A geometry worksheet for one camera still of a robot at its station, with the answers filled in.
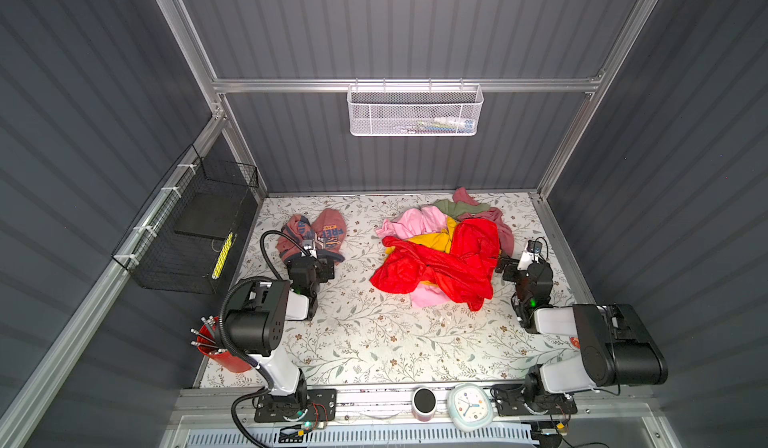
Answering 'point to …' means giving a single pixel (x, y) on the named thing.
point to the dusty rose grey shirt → (327, 230)
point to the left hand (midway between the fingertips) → (311, 258)
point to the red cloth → (463, 274)
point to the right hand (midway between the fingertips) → (524, 255)
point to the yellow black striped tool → (222, 257)
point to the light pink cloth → (423, 219)
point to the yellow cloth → (440, 241)
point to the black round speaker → (423, 403)
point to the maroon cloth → (505, 234)
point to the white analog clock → (470, 406)
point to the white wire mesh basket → (408, 110)
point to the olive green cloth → (454, 209)
